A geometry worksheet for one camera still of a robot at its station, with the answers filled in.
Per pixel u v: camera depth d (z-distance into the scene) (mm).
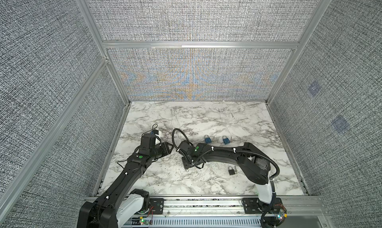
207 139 975
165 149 718
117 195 445
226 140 977
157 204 735
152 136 641
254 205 733
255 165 506
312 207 747
